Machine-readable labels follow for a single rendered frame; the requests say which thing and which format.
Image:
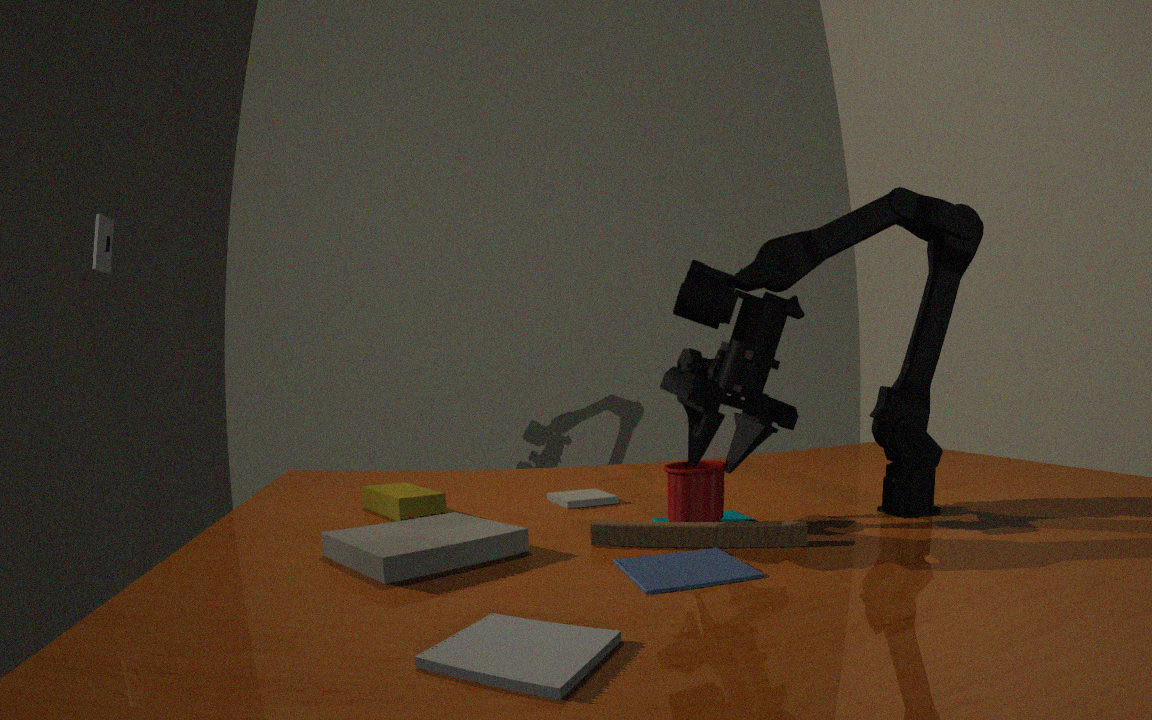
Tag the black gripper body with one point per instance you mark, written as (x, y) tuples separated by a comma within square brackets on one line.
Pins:
[(743, 373)]

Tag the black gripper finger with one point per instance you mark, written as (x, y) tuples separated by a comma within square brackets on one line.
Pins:
[(748, 435), (703, 425)]

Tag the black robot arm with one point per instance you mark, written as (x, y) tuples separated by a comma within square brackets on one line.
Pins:
[(900, 417)]

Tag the brown flat bar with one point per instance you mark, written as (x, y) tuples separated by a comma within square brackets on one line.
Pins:
[(699, 534)]

